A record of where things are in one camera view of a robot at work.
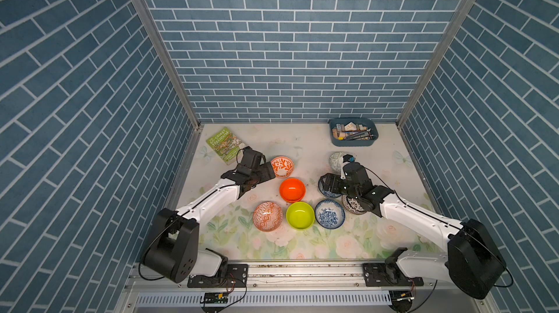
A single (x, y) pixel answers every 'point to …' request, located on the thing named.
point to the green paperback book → (226, 145)
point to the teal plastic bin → (369, 122)
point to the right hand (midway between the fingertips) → (328, 179)
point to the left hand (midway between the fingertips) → (271, 171)
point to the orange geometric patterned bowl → (268, 216)
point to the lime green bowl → (300, 215)
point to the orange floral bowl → (283, 167)
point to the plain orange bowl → (292, 190)
